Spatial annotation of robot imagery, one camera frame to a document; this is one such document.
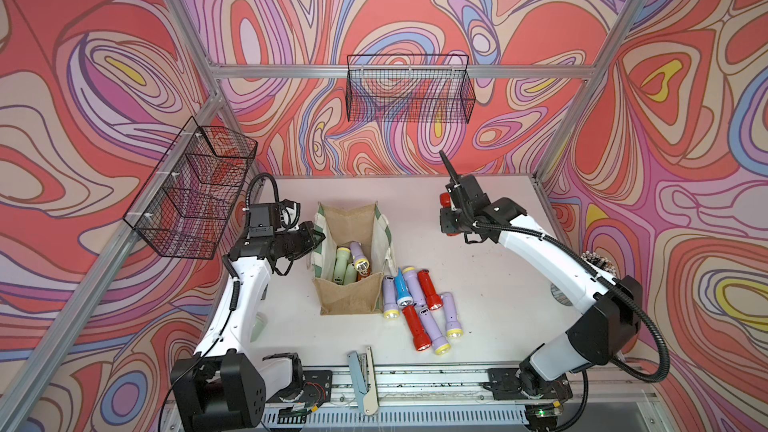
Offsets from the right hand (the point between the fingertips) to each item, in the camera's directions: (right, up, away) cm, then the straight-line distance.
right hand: (450, 227), depth 82 cm
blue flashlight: (-13, -19, +5) cm, 24 cm away
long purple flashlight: (-10, -16, +8) cm, 20 cm away
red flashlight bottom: (-8, -30, -4) cm, 31 cm away
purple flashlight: (-25, -12, +7) cm, 29 cm away
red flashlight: (-4, -21, +2) cm, 22 cm away
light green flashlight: (-32, -9, +11) cm, 35 cm away
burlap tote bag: (-33, -1, +5) cm, 33 cm away
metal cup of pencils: (+36, -8, -5) cm, 37 cm away
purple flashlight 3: (0, -27, -2) cm, 27 cm away
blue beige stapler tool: (-23, -36, -9) cm, 43 cm away
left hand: (-34, -2, -3) cm, 34 cm away
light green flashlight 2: (-31, -12, +11) cm, 35 cm away
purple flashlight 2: (-17, -23, 0) cm, 28 cm away
